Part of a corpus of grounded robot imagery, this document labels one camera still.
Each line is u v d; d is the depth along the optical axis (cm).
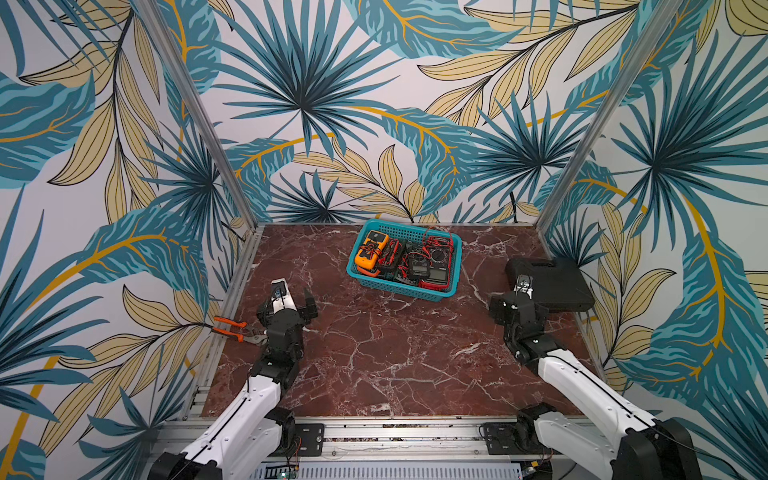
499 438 74
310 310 77
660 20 69
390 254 93
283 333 59
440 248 100
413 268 92
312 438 74
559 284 100
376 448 73
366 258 95
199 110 84
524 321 63
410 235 107
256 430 59
